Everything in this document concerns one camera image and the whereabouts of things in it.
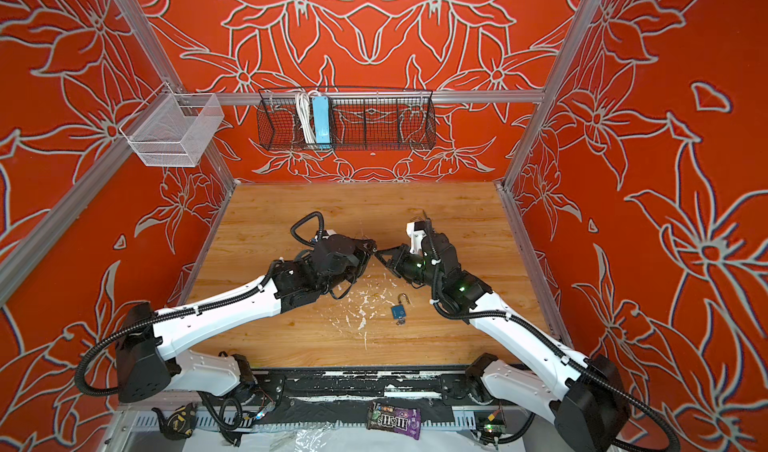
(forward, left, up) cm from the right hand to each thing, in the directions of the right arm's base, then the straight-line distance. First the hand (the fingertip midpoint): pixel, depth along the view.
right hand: (368, 255), depth 70 cm
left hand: (+3, -3, 0) cm, 5 cm away
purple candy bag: (-31, -8, -23) cm, 39 cm away
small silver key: (-8, -8, -24) cm, 26 cm away
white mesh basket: (+43, +63, +8) cm, 76 cm away
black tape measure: (-31, +44, -21) cm, 58 cm away
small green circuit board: (-32, -29, -25) cm, 50 cm away
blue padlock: (-5, -8, -24) cm, 26 cm away
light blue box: (+43, +15, +10) cm, 46 cm away
